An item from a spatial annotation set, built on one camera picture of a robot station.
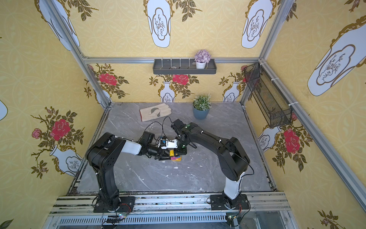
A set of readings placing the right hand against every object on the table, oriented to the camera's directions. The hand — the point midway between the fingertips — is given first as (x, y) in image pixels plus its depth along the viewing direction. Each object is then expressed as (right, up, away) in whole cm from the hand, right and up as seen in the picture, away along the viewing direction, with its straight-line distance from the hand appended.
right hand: (176, 153), depth 86 cm
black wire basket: (+60, +27, +1) cm, 66 cm away
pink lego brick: (-1, -3, 0) cm, 3 cm away
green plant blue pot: (+17, +31, +14) cm, 38 cm away
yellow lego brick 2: (+1, -4, +1) cm, 5 cm away
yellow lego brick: (-3, +1, -4) cm, 5 cm away
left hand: (-3, -4, +2) cm, 5 cm away
